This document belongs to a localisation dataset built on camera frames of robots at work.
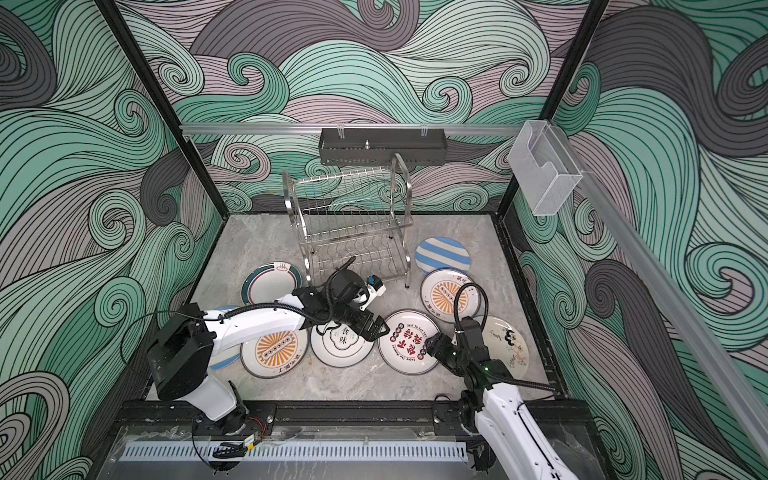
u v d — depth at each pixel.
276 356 0.83
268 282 0.97
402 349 0.85
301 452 0.70
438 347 0.74
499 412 0.52
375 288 0.73
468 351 0.61
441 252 1.08
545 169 0.78
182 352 0.43
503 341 0.86
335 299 0.64
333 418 0.74
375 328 0.71
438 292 0.96
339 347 0.85
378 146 0.95
